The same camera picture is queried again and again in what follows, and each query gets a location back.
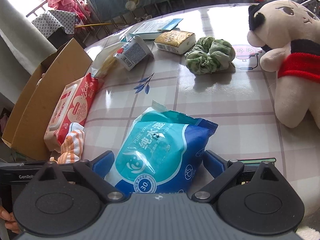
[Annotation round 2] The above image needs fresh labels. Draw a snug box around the blue wet wipes pack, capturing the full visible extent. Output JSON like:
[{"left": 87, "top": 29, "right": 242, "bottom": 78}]
[{"left": 105, "top": 99, "right": 219, "bottom": 196}]

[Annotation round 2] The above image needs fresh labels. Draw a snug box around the brown cardboard box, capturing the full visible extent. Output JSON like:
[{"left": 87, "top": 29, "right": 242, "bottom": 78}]
[{"left": 1, "top": 38, "right": 93, "bottom": 161}]

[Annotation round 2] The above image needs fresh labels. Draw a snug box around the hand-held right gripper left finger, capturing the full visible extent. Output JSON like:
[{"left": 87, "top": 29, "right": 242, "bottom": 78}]
[{"left": 34, "top": 151, "right": 127, "bottom": 204}]

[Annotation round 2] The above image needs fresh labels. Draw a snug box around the orange striped cloth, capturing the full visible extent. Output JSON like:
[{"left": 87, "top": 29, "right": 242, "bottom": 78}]
[{"left": 49, "top": 122, "right": 86, "bottom": 165}]

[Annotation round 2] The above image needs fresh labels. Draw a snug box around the small white tissue pack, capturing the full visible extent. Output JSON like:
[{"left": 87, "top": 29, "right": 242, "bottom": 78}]
[{"left": 114, "top": 34, "right": 154, "bottom": 71}]

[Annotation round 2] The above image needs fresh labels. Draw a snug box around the pink wet wipes pack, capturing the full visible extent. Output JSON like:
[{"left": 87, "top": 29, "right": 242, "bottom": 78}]
[{"left": 44, "top": 73, "right": 105, "bottom": 152}]

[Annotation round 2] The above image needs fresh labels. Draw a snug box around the blue and white box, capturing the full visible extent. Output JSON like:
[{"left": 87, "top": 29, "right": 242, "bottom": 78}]
[{"left": 131, "top": 18, "right": 184, "bottom": 40}]

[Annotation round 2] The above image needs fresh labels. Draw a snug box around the pink hanging garment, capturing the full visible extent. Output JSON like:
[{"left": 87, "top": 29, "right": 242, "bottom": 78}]
[{"left": 47, "top": 0, "right": 92, "bottom": 21}]

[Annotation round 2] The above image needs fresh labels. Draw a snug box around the polka dot garment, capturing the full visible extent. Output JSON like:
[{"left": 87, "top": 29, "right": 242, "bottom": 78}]
[{"left": 32, "top": 10, "right": 77, "bottom": 35}]

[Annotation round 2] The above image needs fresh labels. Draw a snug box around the person's left hand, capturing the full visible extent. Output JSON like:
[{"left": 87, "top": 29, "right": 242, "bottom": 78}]
[{"left": 0, "top": 204, "right": 20, "bottom": 233}]

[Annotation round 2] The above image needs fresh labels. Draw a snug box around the gold tissue pack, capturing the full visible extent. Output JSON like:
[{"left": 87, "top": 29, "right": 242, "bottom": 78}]
[{"left": 153, "top": 30, "right": 196, "bottom": 55}]

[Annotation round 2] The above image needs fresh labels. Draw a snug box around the plush doll with red shirt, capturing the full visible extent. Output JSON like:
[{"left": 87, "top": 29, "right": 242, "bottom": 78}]
[{"left": 247, "top": 0, "right": 320, "bottom": 129}]

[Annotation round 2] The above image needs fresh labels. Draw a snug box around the green scrunchie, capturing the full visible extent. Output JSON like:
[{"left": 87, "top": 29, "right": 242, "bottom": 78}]
[{"left": 185, "top": 36, "right": 236, "bottom": 75}]

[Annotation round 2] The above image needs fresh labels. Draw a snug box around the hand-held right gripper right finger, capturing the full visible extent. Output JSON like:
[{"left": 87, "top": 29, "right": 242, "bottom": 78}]
[{"left": 191, "top": 150, "right": 288, "bottom": 203}]

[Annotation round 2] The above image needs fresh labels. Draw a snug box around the white curtain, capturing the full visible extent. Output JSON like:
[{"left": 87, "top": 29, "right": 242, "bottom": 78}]
[{"left": 0, "top": 0, "right": 58, "bottom": 105}]

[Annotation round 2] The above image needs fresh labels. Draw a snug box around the yellow stick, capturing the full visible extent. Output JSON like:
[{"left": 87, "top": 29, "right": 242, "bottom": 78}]
[{"left": 75, "top": 22, "right": 112, "bottom": 29}]

